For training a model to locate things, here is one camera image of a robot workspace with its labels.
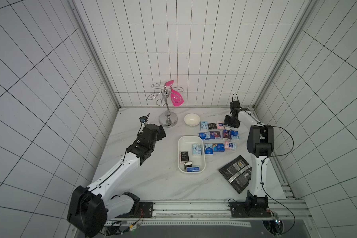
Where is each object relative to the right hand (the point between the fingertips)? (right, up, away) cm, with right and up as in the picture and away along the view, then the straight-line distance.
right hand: (224, 121), depth 108 cm
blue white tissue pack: (-16, -9, -8) cm, 20 cm away
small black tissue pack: (-10, -3, -2) cm, 11 cm away
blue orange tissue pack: (0, -8, -8) cm, 11 cm away
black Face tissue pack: (-31, -21, -21) cm, 43 cm away
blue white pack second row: (-14, -17, -16) cm, 28 cm away
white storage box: (-26, -23, -16) cm, 38 cm away
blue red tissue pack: (-9, -9, -8) cm, 15 cm away
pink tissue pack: (-1, -15, -13) cm, 20 cm away
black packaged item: (+1, -29, -23) cm, 37 cm away
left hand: (-48, -5, -25) cm, 55 cm away
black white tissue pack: (-28, -24, -25) cm, 45 cm away
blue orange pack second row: (-7, -17, -13) cm, 23 cm away
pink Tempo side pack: (-4, -2, -4) cm, 6 cm away
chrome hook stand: (-42, +2, +2) cm, 42 cm away
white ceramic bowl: (-24, +2, 0) cm, 24 cm away
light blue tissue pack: (-15, -3, -2) cm, 16 cm away
